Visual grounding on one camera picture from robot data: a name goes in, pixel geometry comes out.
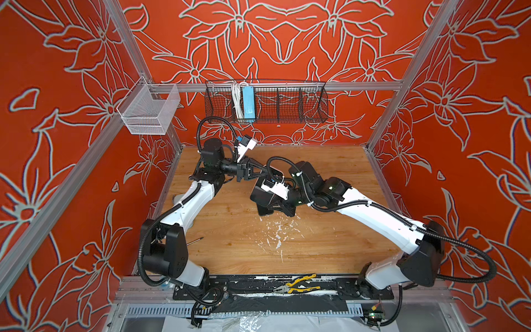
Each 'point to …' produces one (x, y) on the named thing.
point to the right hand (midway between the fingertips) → (268, 200)
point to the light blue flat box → (249, 105)
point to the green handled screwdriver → (195, 241)
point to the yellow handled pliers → (287, 288)
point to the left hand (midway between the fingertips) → (267, 173)
